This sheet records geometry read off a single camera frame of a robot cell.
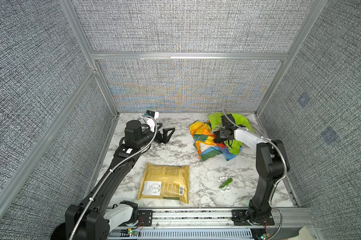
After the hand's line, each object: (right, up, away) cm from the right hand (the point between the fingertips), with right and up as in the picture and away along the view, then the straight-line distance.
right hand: (226, 132), depth 100 cm
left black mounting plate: (-49, -41, -27) cm, 69 cm away
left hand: (-38, +5, -27) cm, 47 cm away
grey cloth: (+28, +1, +7) cm, 29 cm away
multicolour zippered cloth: (-16, -2, -3) cm, 16 cm away
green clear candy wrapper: (-6, -28, -17) cm, 33 cm away
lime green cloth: (+1, -7, -10) cm, 12 cm away
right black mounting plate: (-2, -41, -27) cm, 49 cm away
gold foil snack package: (-39, -25, -21) cm, 51 cm away
